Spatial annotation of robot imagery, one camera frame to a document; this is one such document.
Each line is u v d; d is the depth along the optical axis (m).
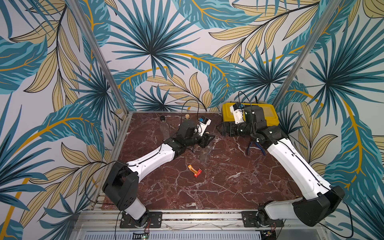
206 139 0.69
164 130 0.82
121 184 0.43
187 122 0.63
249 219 0.74
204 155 0.97
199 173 0.89
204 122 0.69
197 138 0.69
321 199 0.38
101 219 0.75
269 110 0.99
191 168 0.91
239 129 0.62
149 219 0.72
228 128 0.63
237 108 0.64
